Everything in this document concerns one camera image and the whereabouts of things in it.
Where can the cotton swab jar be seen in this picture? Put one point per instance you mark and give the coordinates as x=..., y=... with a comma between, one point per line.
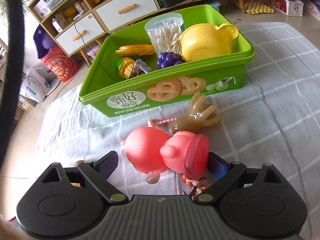
x=164, y=32

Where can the red lantern bag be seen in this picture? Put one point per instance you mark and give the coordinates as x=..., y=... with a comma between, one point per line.
x=60, y=64

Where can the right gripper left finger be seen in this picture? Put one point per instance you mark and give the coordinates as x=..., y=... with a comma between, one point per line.
x=97, y=173

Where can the purple grape toy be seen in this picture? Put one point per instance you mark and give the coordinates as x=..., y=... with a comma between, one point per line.
x=168, y=59

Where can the pink pig toy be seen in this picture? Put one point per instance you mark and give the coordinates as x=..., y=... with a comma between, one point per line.
x=152, y=151

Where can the grey triangular hair clip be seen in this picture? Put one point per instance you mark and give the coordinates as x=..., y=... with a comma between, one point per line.
x=139, y=67

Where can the brown octopus toy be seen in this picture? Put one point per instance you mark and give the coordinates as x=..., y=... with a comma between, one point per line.
x=199, y=115

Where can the white shopping bag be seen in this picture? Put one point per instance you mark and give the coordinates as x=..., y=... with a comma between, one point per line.
x=34, y=86

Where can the yellow corn toy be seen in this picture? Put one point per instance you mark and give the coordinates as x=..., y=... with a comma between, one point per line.
x=124, y=67

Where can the yellow toy pot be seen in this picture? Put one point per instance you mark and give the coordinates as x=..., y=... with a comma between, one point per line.
x=202, y=41

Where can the green plastic cookie box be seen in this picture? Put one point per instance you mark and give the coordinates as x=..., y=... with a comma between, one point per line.
x=114, y=93

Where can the yellow egg tray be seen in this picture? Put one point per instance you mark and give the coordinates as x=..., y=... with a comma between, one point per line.
x=253, y=7

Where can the small red figurine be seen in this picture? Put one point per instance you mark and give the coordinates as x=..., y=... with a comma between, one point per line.
x=197, y=186

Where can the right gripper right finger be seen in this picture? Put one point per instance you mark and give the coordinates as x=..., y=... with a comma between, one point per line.
x=226, y=175

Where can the grey checked tablecloth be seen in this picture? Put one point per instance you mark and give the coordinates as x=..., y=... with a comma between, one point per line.
x=273, y=118

